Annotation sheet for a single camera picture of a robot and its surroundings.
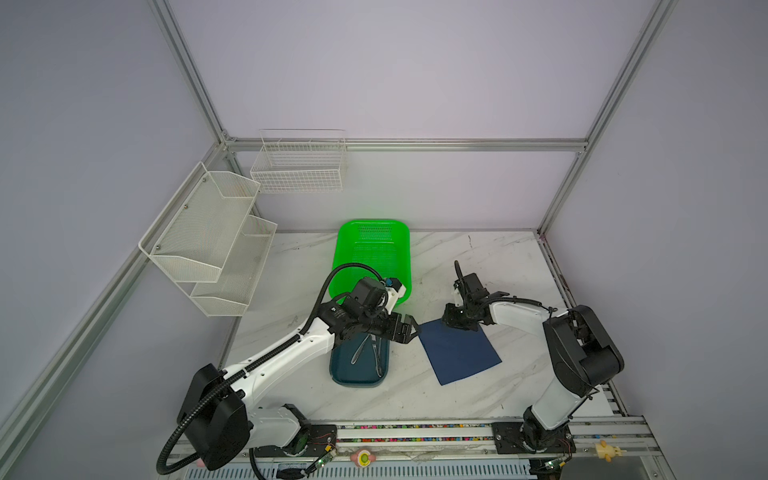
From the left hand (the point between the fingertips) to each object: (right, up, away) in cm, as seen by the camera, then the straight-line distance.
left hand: (405, 329), depth 76 cm
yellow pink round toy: (-10, -28, -9) cm, 31 cm away
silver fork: (-12, -8, +14) cm, 20 cm away
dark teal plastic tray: (-11, -14, +8) cm, 20 cm away
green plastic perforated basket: (-7, +24, +39) cm, 47 cm away
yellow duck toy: (+47, -27, -8) cm, 55 cm away
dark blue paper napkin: (+16, -10, +12) cm, 23 cm away
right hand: (+13, -1, +18) cm, 22 cm away
